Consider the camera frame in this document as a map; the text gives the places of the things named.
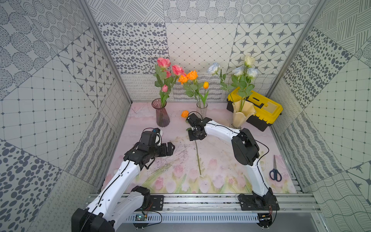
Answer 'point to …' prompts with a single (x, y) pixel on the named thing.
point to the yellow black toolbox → (267, 108)
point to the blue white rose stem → (239, 81)
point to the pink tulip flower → (164, 94)
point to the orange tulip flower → (206, 86)
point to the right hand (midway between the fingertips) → (194, 138)
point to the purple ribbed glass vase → (163, 119)
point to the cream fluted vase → (239, 118)
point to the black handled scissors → (274, 174)
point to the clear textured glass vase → (201, 109)
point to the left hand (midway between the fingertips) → (167, 145)
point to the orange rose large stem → (183, 79)
